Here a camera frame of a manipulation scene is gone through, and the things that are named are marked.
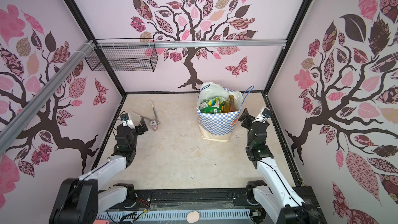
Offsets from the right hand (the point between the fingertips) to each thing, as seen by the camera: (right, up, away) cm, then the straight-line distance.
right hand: (253, 111), depth 78 cm
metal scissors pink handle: (-57, -8, +17) cm, 60 cm away
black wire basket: (-74, +35, +17) cm, 84 cm away
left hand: (-64, -6, +8) cm, 65 cm away
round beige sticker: (-30, -48, -9) cm, 57 cm away
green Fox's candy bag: (-20, +3, +11) cm, 23 cm away
